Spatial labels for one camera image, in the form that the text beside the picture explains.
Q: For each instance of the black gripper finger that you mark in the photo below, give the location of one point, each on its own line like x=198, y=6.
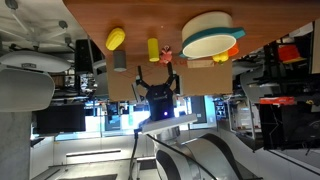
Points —
x=170, y=78
x=142, y=81

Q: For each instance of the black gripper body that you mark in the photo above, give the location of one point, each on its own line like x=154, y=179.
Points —
x=160, y=101

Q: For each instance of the yellow cylinder block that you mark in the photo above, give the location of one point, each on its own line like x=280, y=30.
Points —
x=153, y=50

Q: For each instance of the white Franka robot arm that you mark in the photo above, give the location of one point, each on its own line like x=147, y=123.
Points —
x=206, y=156

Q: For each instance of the white bowl with teal band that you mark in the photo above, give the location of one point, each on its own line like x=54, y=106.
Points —
x=206, y=33

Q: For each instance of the pink plush toy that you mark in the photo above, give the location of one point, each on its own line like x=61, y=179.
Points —
x=165, y=56

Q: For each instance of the grey cylinder cup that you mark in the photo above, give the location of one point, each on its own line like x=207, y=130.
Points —
x=119, y=60

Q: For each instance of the yellow toy bell pepper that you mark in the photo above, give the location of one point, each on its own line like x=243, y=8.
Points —
x=220, y=57

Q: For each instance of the black computer tower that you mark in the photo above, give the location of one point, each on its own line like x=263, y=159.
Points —
x=83, y=56

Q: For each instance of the orange plastic plate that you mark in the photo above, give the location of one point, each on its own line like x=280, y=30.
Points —
x=233, y=50

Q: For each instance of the long ceiling light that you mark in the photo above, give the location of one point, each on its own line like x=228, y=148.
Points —
x=93, y=152

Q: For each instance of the black computer monitor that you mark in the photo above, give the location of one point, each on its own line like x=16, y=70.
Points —
x=60, y=118

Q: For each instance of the red flat box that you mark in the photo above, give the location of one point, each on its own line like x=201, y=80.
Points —
x=277, y=100

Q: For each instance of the white office chair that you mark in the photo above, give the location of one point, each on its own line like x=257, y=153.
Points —
x=23, y=90

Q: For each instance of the orange and yellow object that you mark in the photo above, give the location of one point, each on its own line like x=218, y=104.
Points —
x=288, y=52

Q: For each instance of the grey concrete pillar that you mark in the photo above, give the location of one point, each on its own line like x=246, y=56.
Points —
x=13, y=146

